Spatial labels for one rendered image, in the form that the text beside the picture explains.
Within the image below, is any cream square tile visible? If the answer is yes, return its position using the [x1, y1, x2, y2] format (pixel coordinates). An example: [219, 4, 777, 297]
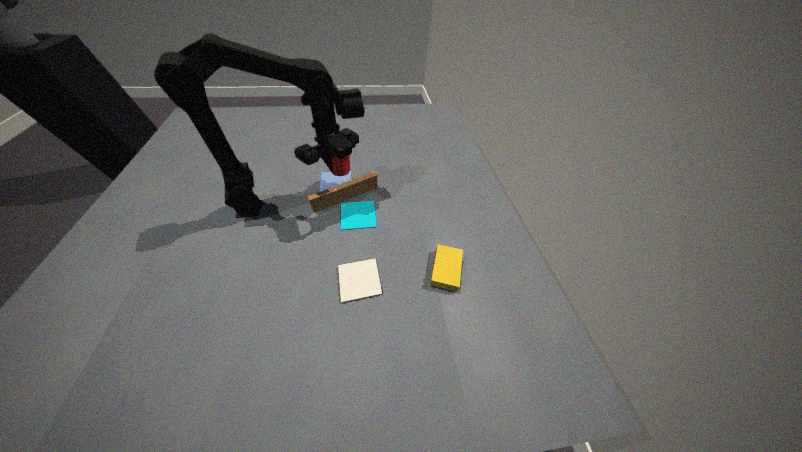
[338, 259, 382, 303]

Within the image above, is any yellow rectangular block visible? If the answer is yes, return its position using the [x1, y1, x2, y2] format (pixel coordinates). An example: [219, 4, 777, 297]
[430, 244, 463, 291]

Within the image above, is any brown wooden plank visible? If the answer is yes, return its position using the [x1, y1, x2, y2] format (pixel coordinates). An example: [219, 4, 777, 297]
[308, 172, 378, 213]

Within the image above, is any dark red cup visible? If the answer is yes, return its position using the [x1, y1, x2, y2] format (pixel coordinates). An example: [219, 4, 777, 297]
[330, 155, 350, 176]

